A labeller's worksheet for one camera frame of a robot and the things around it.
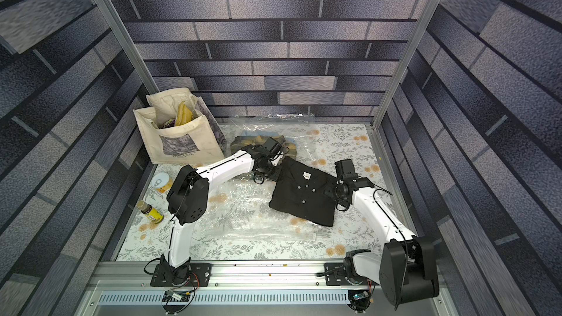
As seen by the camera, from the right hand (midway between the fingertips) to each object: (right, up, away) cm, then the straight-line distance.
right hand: (328, 191), depth 86 cm
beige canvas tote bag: (-60, +26, -3) cm, 66 cm away
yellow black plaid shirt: (-40, +20, +19) cm, 48 cm away
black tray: (-11, -1, +6) cm, 12 cm away
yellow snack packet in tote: (-62, +32, +7) cm, 71 cm away
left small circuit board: (-57, -32, -14) cm, 67 cm away
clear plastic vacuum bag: (-37, -8, +1) cm, 38 cm away
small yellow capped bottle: (-68, -6, -7) cm, 69 cm away
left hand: (-20, +6, +6) cm, 22 cm away
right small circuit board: (+8, -34, -14) cm, 38 cm away
